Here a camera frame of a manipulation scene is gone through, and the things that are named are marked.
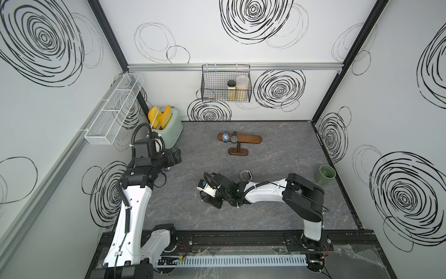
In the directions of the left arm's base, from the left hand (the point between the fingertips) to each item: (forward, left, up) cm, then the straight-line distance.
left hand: (171, 152), depth 74 cm
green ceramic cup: (+2, -76, -19) cm, 78 cm away
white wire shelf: (+7, +27, +8) cm, 30 cm away
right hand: (-10, -15, -22) cm, 28 cm away
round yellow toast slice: (+29, +17, -4) cm, 33 cm away
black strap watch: (+17, -28, -9) cm, 34 cm away
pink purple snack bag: (+5, +9, -23) cm, 25 cm away
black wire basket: (+45, -16, +5) cm, 48 cm away
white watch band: (+4, -37, -23) cm, 44 cm away
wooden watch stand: (+17, -33, -10) cm, 38 cm away
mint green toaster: (+22, +8, -13) cm, 27 cm away
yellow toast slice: (+26, +10, -4) cm, 28 cm away
